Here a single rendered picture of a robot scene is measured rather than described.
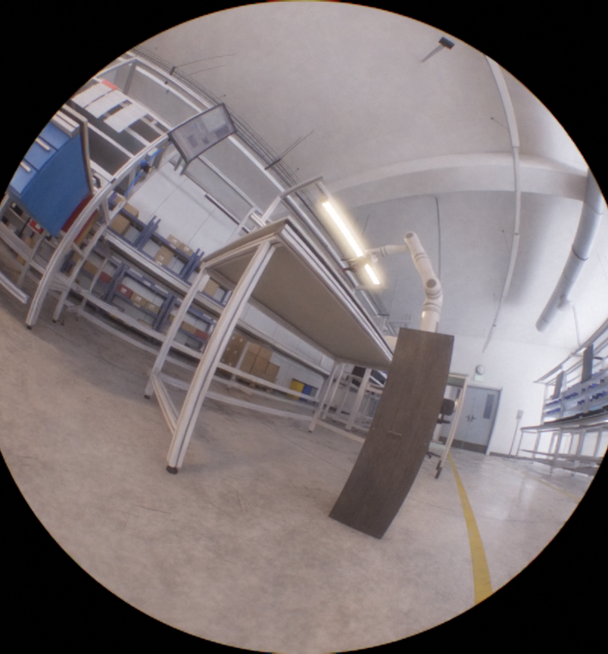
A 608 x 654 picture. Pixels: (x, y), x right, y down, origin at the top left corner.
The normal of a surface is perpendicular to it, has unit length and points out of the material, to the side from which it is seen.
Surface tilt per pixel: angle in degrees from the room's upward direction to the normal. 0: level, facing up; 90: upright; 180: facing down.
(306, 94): 180
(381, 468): 90
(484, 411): 90
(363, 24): 180
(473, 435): 90
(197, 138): 101
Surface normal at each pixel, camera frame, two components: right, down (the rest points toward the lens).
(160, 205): 0.73, 0.09
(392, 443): -0.50, -0.43
